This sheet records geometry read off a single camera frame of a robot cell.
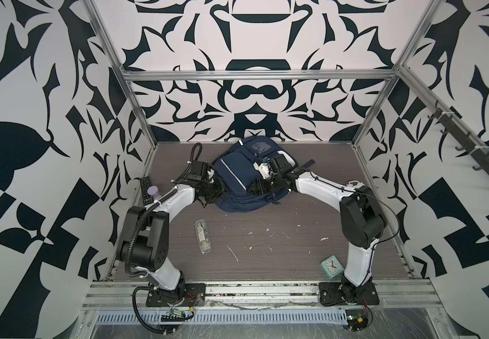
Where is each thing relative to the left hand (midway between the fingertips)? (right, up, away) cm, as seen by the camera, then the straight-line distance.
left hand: (230, 187), depth 90 cm
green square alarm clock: (+38, -28, -11) cm, 49 cm away
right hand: (+9, 0, 0) cm, 9 cm away
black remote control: (-41, 0, +11) cm, 43 cm away
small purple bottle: (-32, -2, 0) cm, 32 cm away
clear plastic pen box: (-11, -20, -3) cm, 23 cm away
